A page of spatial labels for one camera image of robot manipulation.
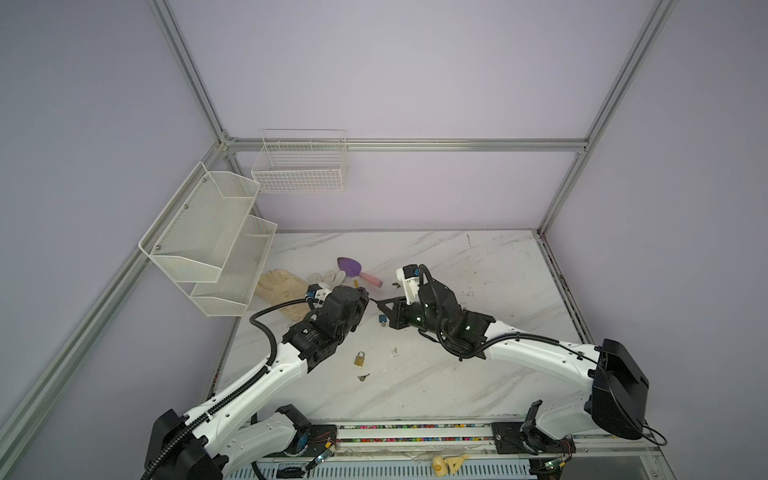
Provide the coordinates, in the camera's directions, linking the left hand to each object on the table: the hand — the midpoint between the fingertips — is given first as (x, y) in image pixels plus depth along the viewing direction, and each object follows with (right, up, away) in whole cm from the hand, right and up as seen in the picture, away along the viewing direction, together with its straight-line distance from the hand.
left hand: (366, 291), depth 77 cm
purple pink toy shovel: (-8, +5, +31) cm, 32 cm away
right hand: (+3, -3, -4) cm, 6 cm away
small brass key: (-2, -26, +7) cm, 27 cm away
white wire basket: (-23, +41, +18) cm, 50 cm away
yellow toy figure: (+18, -40, -8) cm, 44 cm away
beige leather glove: (-33, -1, +27) cm, 43 cm away
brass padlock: (-3, -21, +9) cm, 23 cm away
